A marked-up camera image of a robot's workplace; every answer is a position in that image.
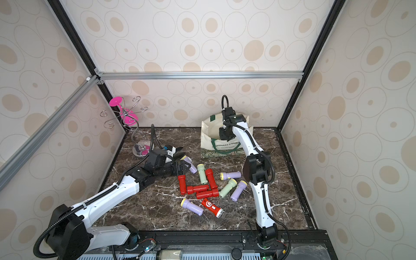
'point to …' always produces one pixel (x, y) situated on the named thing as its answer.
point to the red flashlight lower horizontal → (207, 194)
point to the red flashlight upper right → (209, 172)
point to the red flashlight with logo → (218, 211)
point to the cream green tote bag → (212, 144)
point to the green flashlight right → (232, 183)
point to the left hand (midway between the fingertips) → (189, 166)
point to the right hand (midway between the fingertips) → (232, 136)
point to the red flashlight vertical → (182, 178)
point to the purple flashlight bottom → (192, 207)
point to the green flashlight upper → (201, 168)
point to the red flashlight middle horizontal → (192, 189)
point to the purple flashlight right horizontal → (223, 176)
